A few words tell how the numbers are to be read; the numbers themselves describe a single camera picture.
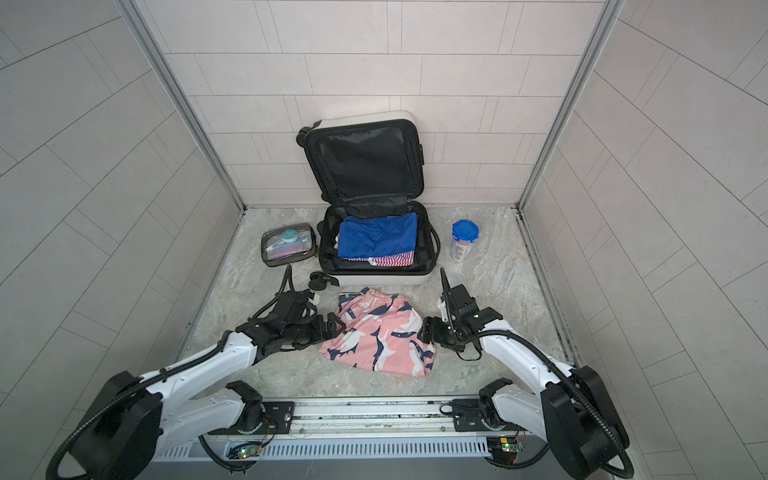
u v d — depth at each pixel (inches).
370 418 28.5
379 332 32.0
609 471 15.6
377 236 39.8
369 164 38.3
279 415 28.1
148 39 29.7
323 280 35.9
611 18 28.2
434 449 56.9
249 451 25.1
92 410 15.8
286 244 40.5
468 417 27.9
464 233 37.2
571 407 15.7
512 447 26.3
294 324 26.3
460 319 25.4
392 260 37.9
